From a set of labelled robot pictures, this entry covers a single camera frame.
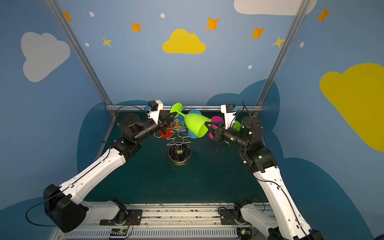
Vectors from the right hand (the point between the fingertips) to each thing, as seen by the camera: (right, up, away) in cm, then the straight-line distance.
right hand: (208, 121), depth 61 cm
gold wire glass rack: (-15, -17, +35) cm, 42 cm away
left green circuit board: (-43, -55, +12) cm, 71 cm away
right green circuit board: (+20, -55, +13) cm, 60 cm away
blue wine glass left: (-13, 0, +15) cm, 20 cm away
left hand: (-15, +5, +4) cm, 16 cm away
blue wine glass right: (-8, -6, +26) cm, 28 cm away
